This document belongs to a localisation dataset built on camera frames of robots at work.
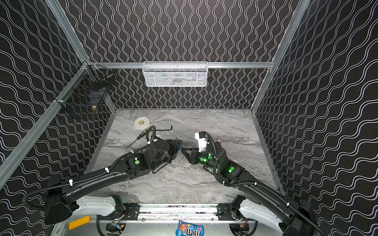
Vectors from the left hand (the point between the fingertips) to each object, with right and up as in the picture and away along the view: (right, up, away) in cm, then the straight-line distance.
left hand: (187, 143), depth 68 cm
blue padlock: (-2, -1, +1) cm, 3 cm away
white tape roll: (-36, +10, +45) cm, 58 cm away
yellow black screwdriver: (-33, +1, +35) cm, 48 cm away
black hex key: (-18, +5, +38) cm, 42 cm away
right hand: (-3, -4, +1) cm, 5 cm away
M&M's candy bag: (0, -40, +1) cm, 40 cm away
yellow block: (-51, -38, +1) cm, 64 cm away
